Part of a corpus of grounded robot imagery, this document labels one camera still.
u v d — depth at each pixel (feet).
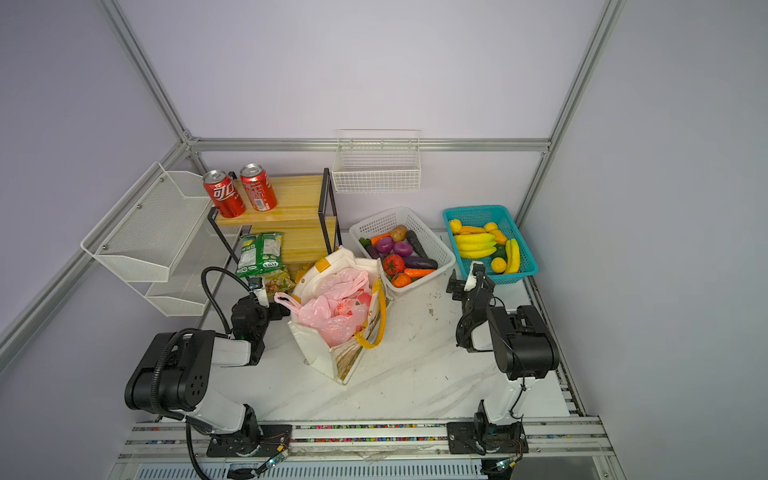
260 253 2.88
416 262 3.43
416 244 3.64
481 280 2.62
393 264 3.33
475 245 3.51
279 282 3.27
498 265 3.42
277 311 2.81
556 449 2.41
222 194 2.30
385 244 3.55
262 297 2.73
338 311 2.61
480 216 3.90
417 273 3.38
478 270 2.65
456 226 3.75
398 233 3.74
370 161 3.51
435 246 3.51
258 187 2.35
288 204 2.62
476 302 2.30
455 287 2.86
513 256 3.38
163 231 2.62
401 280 3.20
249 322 2.37
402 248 3.54
